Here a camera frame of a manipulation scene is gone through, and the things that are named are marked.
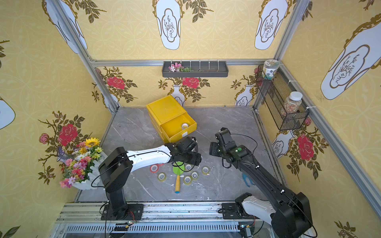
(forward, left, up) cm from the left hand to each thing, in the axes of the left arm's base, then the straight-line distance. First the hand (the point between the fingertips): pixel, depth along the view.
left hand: (192, 156), depth 89 cm
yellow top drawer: (+15, +7, +11) cm, 19 cm away
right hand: (+1, -14, +10) cm, 17 cm away
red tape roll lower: (-5, +23, -4) cm, 24 cm away
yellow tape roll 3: (-7, -8, -4) cm, 11 cm away
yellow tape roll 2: (-5, +2, -2) cm, 6 cm away
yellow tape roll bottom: (-13, +3, -4) cm, 13 cm away
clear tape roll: (+14, +4, +12) cm, 19 cm away
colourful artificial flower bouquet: (-9, +56, +13) cm, 59 cm away
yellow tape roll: (-10, +18, -4) cm, 21 cm away
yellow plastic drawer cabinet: (+24, +17, +16) cm, 33 cm away
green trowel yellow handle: (-5, +8, -5) cm, 11 cm away
